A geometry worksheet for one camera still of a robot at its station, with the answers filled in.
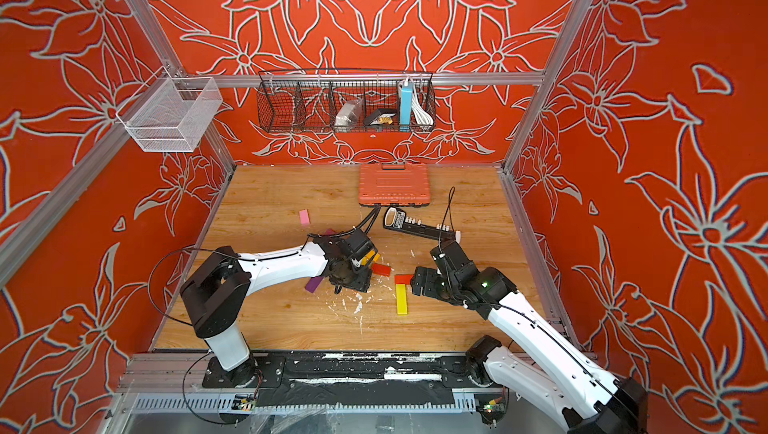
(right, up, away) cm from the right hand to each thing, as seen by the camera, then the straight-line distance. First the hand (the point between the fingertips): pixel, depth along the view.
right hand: (418, 285), depth 75 cm
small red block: (-9, 0, +15) cm, 18 cm away
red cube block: (-3, -3, +16) cm, 17 cm away
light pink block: (-37, +15, +29) cm, 49 cm away
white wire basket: (-76, +49, +17) cm, 92 cm away
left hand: (-15, -3, +12) cm, 19 cm away
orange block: (-13, +8, -2) cm, 15 cm away
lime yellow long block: (-4, -7, +9) cm, 12 cm away
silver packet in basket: (-20, +49, +17) cm, 55 cm away
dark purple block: (-30, -3, +12) cm, 32 cm away
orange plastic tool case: (-5, +27, +33) cm, 43 cm away
